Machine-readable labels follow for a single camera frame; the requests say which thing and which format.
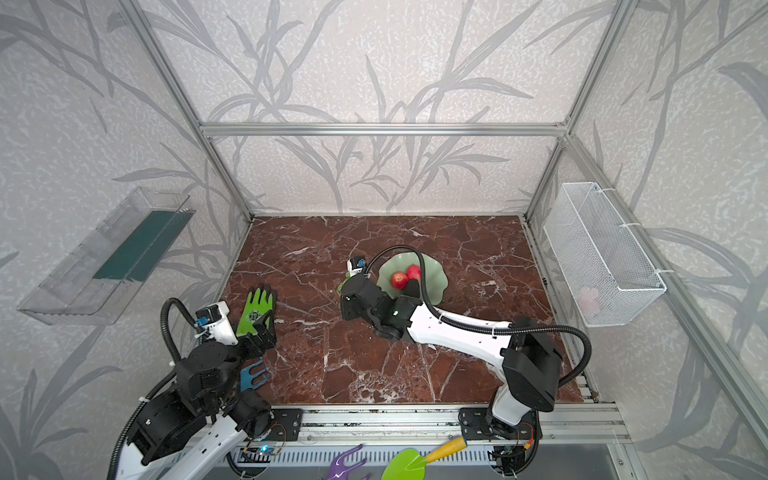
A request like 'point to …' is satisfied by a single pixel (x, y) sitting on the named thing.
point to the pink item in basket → (589, 299)
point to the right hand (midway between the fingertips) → (346, 283)
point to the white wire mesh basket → (608, 273)
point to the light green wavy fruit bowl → (435, 277)
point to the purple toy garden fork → (338, 468)
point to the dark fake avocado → (412, 288)
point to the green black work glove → (261, 300)
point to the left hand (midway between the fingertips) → (265, 308)
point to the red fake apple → (413, 272)
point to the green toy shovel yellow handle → (408, 464)
